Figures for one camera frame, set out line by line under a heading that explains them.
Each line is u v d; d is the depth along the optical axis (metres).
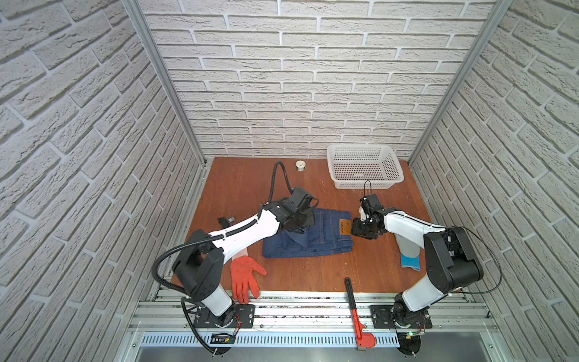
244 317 0.73
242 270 0.83
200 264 0.43
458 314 0.76
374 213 0.72
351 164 1.10
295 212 0.64
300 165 1.16
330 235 0.92
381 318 0.74
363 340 0.69
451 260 0.46
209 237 0.46
